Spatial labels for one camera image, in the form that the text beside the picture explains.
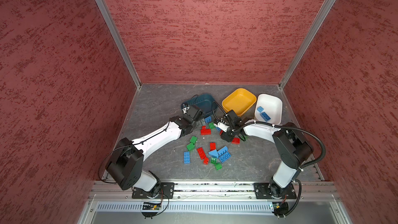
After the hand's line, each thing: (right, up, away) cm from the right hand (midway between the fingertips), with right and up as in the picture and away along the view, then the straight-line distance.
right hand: (225, 136), depth 94 cm
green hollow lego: (-8, -10, -12) cm, 18 cm away
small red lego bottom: (-12, -11, -11) cm, 20 cm away
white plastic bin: (+33, +16, +14) cm, 39 cm away
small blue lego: (+27, +16, +12) cm, 33 cm away
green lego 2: (+5, +6, -25) cm, 26 cm away
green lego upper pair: (-19, -1, -4) cm, 20 cm away
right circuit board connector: (+23, -28, -23) cm, 43 cm away
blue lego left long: (-23, -9, -10) cm, 27 cm away
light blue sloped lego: (-8, -8, -9) cm, 14 cm away
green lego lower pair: (-21, -4, -6) cm, 22 cm away
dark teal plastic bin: (-12, +21, +15) cm, 28 cm away
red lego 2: (+6, -2, -4) cm, 7 cm away
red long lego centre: (-14, -8, -8) cm, 18 cm away
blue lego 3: (-10, +10, +4) cm, 15 cm away
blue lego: (-3, -6, -9) cm, 11 cm away
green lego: (-8, +7, -1) cm, 11 cm away
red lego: (-13, +3, 0) cm, 13 cm away
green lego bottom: (-5, -13, -12) cm, 19 cm away
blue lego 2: (-1, -10, -9) cm, 13 cm away
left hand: (-18, +9, -7) cm, 21 cm away
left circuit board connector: (-41, -29, -21) cm, 54 cm away
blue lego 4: (+28, +11, +7) cm, 31 cm away
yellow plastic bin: (+13, +21, +18) cm, 31 cm away
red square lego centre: (-8, -5, -6) cm, 11 cm away
